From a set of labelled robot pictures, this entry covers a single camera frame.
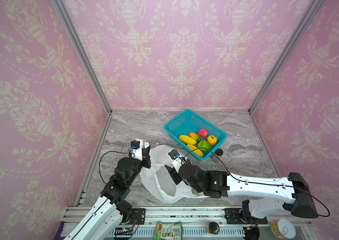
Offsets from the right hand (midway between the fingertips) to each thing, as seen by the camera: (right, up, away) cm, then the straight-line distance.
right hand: (169, 163), depth 69 cm
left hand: (-9, +6, +4) cm, 12 cm away
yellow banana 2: (+11, +8, +31) cm, 34 cm away
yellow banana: (+16, +1, +23) cm, 29 cm away
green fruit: (+21, +5, +25) cm, 33 cm away
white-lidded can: (+50, -28, -3) cm, 58 cm away
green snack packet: (-1, -32, +1) cm, 32 cm away
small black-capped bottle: (+27, +1, +17) cm, 32 cm away
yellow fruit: (+27, +8, +28) cm, 40 cm away
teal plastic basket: (+17, +12, +33) cm, 39 cm away
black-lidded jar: (+20, -30, 0) cm, 36 cm away
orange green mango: (+18, +9, +31) cm, 37 cm away
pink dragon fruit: (+21, +12, +31) cm, 40 cm away
